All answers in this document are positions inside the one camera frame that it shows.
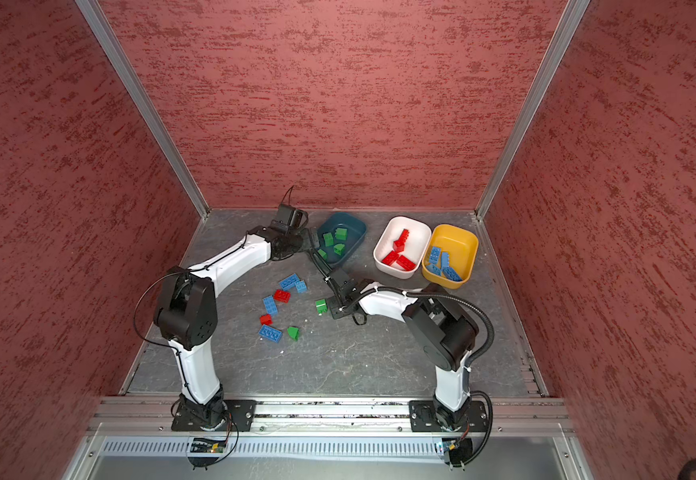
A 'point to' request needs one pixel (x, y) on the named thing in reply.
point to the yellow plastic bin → (461, 243)
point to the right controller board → (459, 450)
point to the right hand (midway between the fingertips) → (339, 310)
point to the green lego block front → (321, 306)
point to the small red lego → (266, 319)
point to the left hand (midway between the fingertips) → (307, 245)
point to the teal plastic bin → (357, 229)
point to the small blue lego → (301, 286)
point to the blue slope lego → (445, 260)
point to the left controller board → (202, 445)
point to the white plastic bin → (384, 255)
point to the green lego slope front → (294, 332)
